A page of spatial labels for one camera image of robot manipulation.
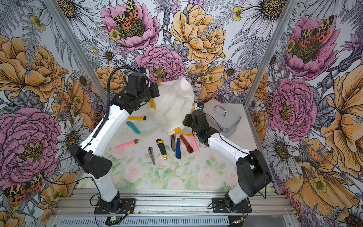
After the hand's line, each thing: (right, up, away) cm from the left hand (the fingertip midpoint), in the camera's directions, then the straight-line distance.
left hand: (157, 91), depth 77 cm
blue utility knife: (+11, -37, +17) cm, 42 cm away
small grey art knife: (-7, -37, +16) cm, 41 cm away
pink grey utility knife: (-25, -33, +21) cm, 46 cm away
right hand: (+15, -15, +9) cm, 23 cm away
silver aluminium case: (+39, -14, +16) cm, 44 cm away
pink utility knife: (+22, -32, +22) cm, 44 cm away
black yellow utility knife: (-1, -32, +20) cm, 37 cm away
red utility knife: (+17, -34, +19) cm, 42 cm away
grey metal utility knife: (+7, -31, +22) cm, 39 cm away
